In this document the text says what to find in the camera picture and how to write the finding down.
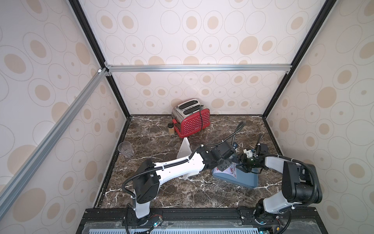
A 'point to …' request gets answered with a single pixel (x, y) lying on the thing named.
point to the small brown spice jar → (171, 128)
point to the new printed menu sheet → (231, 169)
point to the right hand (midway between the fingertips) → (239, 163)
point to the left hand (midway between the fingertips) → (227, 157)
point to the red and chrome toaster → (189, 116)
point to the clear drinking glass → (125, 149)
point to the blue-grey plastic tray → (250, 179)
